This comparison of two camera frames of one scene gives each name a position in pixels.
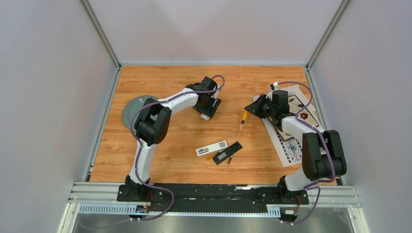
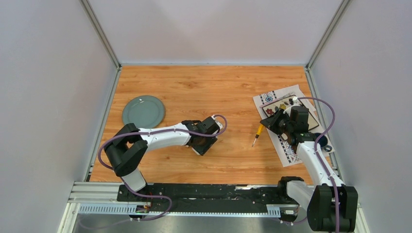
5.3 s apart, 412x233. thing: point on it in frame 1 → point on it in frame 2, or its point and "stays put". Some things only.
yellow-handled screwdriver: [244, 117] → [260, 131]
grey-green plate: [131, 108] stays put
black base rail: [170, 198] stays put
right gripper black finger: [257, 108] → [272, 122]
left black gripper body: [207, 108] → [204, 145]
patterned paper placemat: [289, 149] stays put
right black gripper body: [268, 108] → [285, 125]
